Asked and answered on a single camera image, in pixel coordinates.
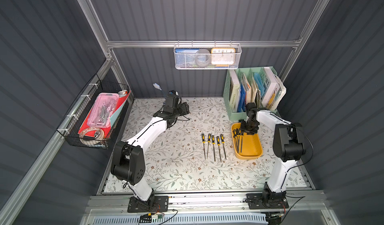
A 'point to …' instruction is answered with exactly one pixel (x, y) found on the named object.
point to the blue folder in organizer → (241, 107)
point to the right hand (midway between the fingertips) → (248, 131)
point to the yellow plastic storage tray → (252, 145)
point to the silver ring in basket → (99, 137)
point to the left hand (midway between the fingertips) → (183, 105)
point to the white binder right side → (274, 90)
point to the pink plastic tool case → (105, 105)
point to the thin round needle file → (223, 142)
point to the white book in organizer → (235, 91)
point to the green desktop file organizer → (257, 85)
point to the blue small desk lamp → (156, 85)
